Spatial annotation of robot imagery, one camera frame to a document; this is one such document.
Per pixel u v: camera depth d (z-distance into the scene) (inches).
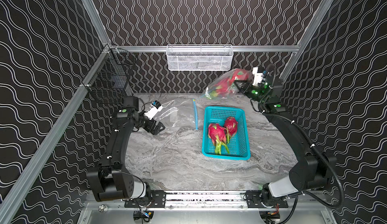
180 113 43.2
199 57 40.5
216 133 34.5
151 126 27.2
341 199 14.2
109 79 36.5
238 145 36.0
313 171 17.0
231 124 36.6
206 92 34.7
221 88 33.7
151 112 27.7
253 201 29.0
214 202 29.8
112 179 15.9
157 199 29.2
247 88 25.9
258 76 26.7
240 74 30.1
